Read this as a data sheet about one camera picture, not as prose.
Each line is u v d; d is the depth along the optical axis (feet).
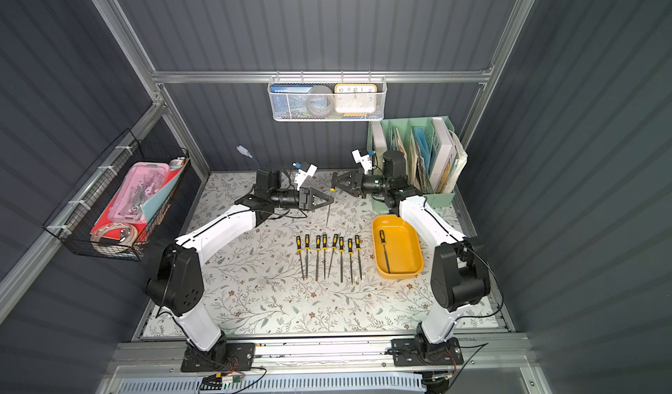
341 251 3.09
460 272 1.54
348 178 2.42
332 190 2.52
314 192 2.33
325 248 3.14
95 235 2.14
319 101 2.97
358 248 3.15
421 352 2.19
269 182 2.22
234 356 2.41
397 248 3.18
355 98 2.91
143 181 2.45
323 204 2.48
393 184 2.22
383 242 3.16
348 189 2.42
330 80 2.91
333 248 3.15
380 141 3.09
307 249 3.15
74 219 2.01
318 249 3.15
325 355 2.48
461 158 2.92
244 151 3.17
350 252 3.11
